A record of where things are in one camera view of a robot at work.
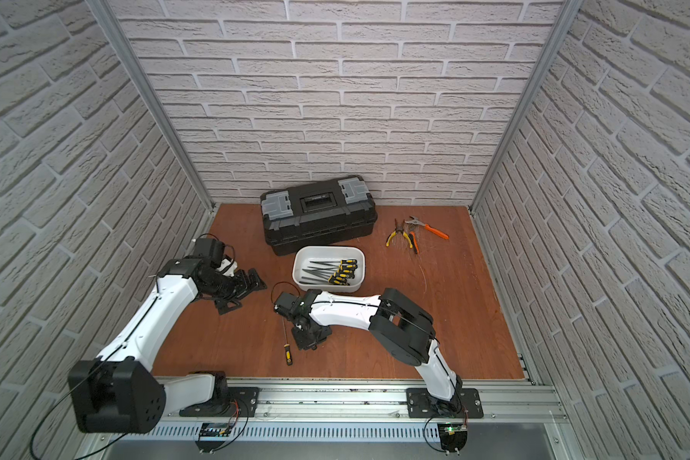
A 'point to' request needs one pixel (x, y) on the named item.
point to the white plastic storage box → (306, 282)
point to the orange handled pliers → (416, 223)
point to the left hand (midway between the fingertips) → (258, 287)
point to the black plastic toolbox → (317, 213)
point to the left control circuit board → (213, 429)
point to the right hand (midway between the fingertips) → (313, 342)
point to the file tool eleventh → (335, 282)
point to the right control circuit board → (452, 436)
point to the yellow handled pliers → (399, 228)
